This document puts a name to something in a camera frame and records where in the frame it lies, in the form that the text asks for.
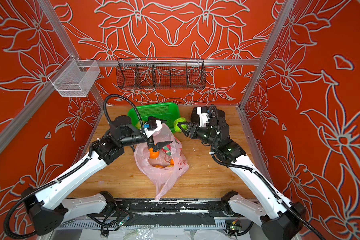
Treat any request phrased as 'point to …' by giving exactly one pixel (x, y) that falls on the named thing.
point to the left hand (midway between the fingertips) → (167, 127)
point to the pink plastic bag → (164, 171)
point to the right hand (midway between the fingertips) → (178, 125)
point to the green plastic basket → (168, 111)
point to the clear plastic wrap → (145, 232)
